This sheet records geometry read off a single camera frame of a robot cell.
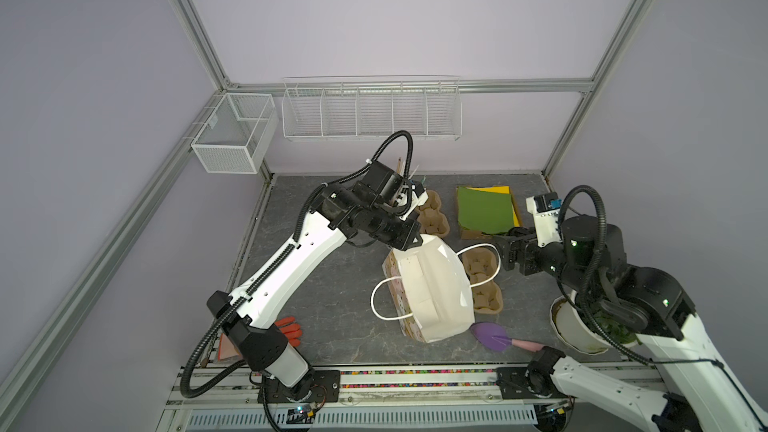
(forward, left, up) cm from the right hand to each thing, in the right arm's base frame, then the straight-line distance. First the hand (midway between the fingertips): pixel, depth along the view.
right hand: (514, 235), depth 61 cm
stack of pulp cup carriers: (+27, +13, -31) cm, 43 cm away
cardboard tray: (+21, -3, -32) cm, 38 cm away
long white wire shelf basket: (+53, +33, -3) cm, 63 cm away
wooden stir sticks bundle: (+38, +24, -16) cm, 47 cm away
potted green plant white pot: (-13, -19, -22) cm, 32 cm away
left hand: (0, +19, -5) cm, 20 cm away
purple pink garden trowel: (-11, -3, -34) cm, 36 cm away
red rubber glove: (-9, +55, -34) cm, 65 cm away
